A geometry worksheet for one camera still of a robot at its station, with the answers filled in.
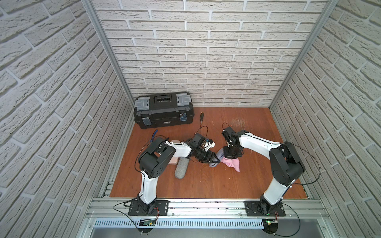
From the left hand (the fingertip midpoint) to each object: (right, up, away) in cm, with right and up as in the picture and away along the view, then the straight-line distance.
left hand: (217, 161), depth 87 cm
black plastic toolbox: (-34, +32, +9) cm, 48 cm away
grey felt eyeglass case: (-21, -3, -2) cm, 22 cm away
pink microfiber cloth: (+10, -2, +2) cm, 11 cm away
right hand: (+8, +2, +4) cm, 10 cm away
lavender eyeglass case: (+1, +4, 0) cm, 4 cm away
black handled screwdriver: (-9, +26, +26) cm, 38 cm away
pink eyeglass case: (-26, +1, 0) cm, 26 cm away
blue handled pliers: (-43, +14, +14) cm, 47 cm away
